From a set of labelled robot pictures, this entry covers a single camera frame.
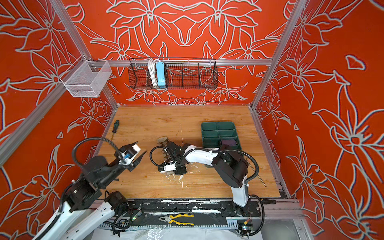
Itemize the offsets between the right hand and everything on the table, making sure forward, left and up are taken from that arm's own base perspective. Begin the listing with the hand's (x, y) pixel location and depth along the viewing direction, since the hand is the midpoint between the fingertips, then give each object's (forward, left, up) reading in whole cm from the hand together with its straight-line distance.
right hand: (173, 169), depth 86 cm
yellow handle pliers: (-24, 0, +1) cm, 24 cm away
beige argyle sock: (+19, +8, +1) cm, 21 cm away
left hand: (0, +12, +29) cm, 31 cm away
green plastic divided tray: (+23, -26, +4) cm, 35 cm away
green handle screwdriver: (+32, +44, +2) cm, 55 cm away
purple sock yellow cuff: (+15, -35, +4) cm, 39 cm away
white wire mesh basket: (+47, +55, +32) cm, 79 cm away
